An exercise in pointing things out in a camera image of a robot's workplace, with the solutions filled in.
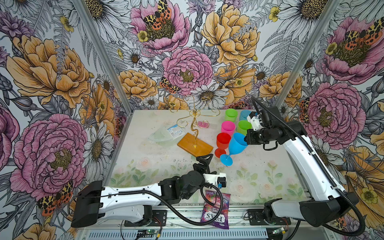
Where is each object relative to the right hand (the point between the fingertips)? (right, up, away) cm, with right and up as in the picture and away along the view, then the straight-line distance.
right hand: (245, 142), depth 73 cm
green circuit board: (-46, -42, -2) cm, 62 cm away
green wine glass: (0, +15, +31) cm, 34 cm away
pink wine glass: (-4, +7, +19) cm, 21 cm away
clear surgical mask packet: (-43, +1, +35) cm, 56 cm away
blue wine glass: (-5, 0, -4) cm, 6 cm away
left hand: (-17, -9, -2) cm, 20 cm away
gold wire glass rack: (-25, -4, +26) cm, 36 cm away
